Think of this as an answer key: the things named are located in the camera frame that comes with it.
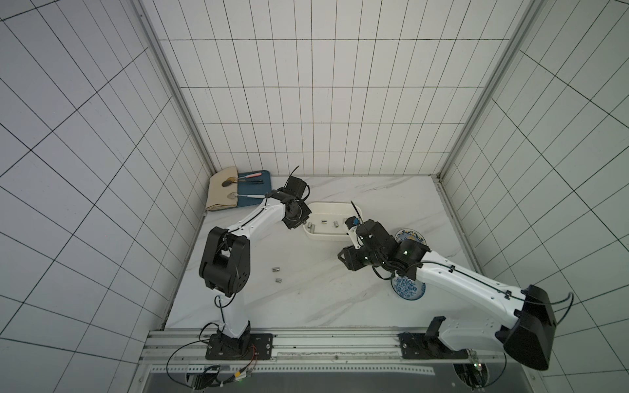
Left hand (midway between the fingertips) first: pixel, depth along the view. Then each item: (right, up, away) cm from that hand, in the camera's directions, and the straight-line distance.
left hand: (304, 221), depth 92 cm
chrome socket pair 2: (-10, -18, -3) cm, 20 cm away
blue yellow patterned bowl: (+42, -5, +3) cm, 43 cm away
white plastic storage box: (+10, -1, +12) cm, 16 cm away
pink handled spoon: (-28, +20, +26) cm, 43 cm away
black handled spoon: (-38, +16, +26) cm, 48 cm away
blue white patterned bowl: (+37, -23, -9) cm, 44 cm away
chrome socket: (+8, -2, +11) cm, 14 cm away
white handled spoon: (-33, +10, +19) cm, 40 cm away
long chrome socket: (+3, -4, +8) cm, 9 cm away
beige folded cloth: (-41, +10, +19) cm, 47 cm away
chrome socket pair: (-11, -18, -4) cm, 21 cm away
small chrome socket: (-9, -21, -6) cm, 23 cm away
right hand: (+11, -10, -16) cm, 21 cm away
